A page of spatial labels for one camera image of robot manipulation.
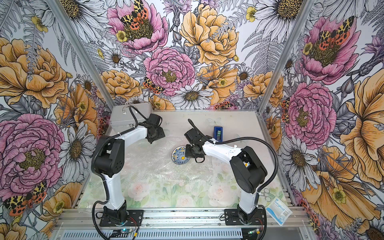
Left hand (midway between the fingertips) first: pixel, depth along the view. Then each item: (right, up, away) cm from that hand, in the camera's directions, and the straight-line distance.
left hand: (158, 139), depth 101 cm
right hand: (+21, -10, -11) cm, 26 cm away
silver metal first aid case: (-22, +12, -5) cm, 25 cm away
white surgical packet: (+67, -34, -24) cm, 78 cm away
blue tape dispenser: (+39, +4, 0) cm, 40 cm away
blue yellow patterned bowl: (+14, -10, -5) cm, 18 cm away
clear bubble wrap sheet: (-10, -12, -4) cm, 16 cm away
